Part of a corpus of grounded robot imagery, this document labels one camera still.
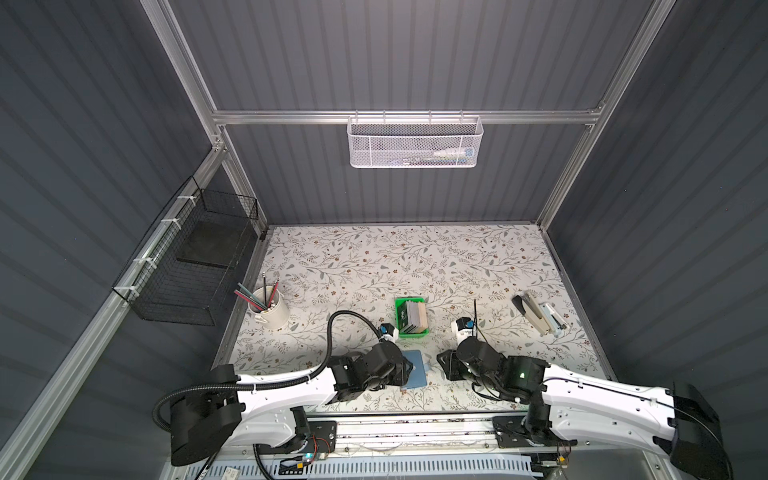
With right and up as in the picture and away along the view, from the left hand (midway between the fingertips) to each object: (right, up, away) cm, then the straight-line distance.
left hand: (412, 367), depth 79 cm
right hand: (+7, +2, -1) cm, 8 cm away
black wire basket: (-57, +26, -7) cm, 63 cm away
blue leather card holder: (+2, -4, +4) cm, 6 cm away
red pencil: (-41, +19, +10) cm, 46 cm away
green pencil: (-47, +17, +10) cm, 51 cm away
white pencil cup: (-39, +13, +8) cm, 42 cm away
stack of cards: (+1, +11, +12) cm, 17 cm away
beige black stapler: (+41, +12, +18) cm, 47 cm away
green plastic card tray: (-4, +15, +17) cm, 23 cm away
